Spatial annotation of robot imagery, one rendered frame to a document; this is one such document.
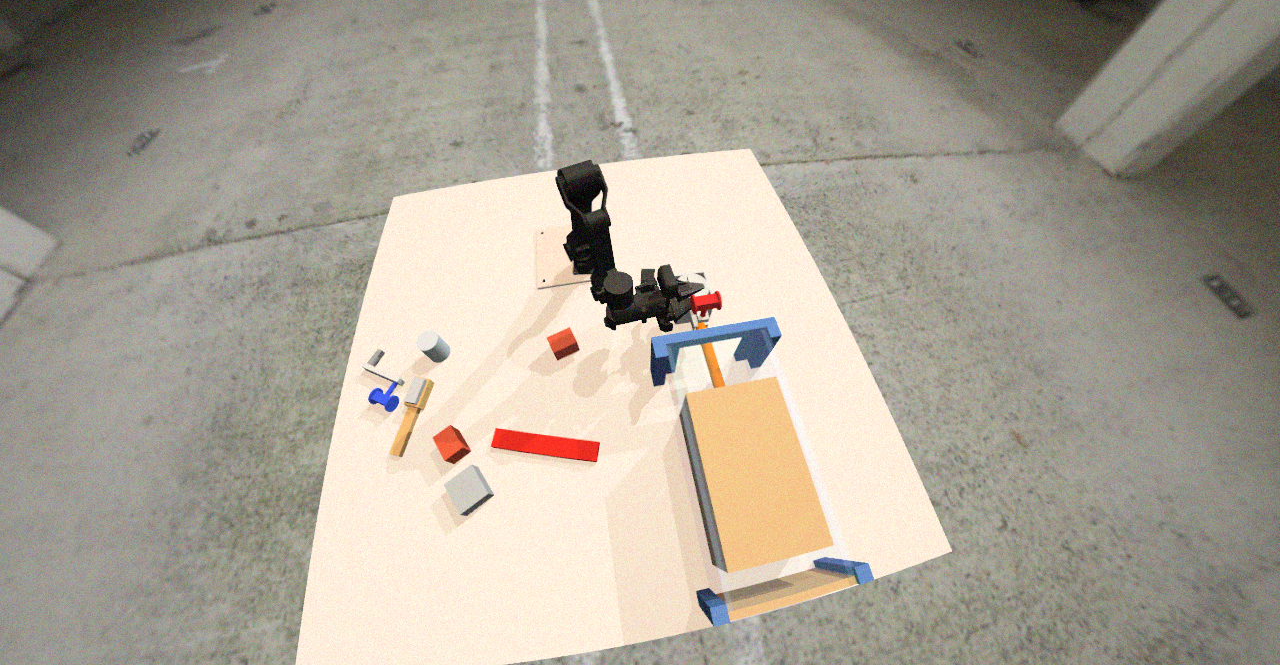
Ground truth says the grey cylinder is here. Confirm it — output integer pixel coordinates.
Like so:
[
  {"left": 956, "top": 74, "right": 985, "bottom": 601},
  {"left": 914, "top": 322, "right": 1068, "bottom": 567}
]
[{"left": 416, "top": 330, "right": 451, "bottom": 363}]

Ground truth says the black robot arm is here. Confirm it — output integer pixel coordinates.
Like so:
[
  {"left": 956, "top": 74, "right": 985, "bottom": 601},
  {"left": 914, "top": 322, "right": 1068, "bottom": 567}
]
[{"left": 556, "top": 160, "right": 658, "bottom": 331}]

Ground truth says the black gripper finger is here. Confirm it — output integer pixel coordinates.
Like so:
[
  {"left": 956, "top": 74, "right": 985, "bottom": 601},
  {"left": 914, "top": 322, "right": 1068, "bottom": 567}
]
[
  {"left": 676, "top": 278, "right": 705, "bottom": 302},
  {"left": 669, "top": 298, "right": 691, "bottom": 324}
]

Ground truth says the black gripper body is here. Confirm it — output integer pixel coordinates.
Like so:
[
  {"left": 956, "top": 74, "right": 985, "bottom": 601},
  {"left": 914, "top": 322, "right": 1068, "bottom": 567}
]
[{"left": 634, "top": 263, "right": 678, "bottom": 333}]

